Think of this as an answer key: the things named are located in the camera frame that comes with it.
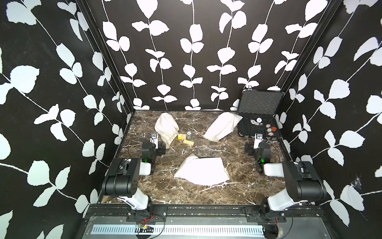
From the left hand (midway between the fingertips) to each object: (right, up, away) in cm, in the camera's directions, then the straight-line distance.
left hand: (156, 138), depth 95 cm
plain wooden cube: (+18, +1, +7) cm, 19 cm away
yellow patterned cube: (+15, +1, +8) cm, 17 cm away
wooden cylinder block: (+22, -4, +6) cm, 23 cm away
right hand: (+63, 0, 0) cm, 63 cm away
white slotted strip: (+20, -41, -25) cm, 52 cm away
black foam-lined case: (+72, +21, +17) cm, 77 cm away
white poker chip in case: (+76, +13, +19) cm, 79 cm away
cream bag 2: (+46, +9, +9) cm, 48 cm away
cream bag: (+6, +7, +6) cm, 11 cm away
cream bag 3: (+31, -19, -7) cm, 37 cm away
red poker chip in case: (+84, +6, +13) cm, 85 cm away
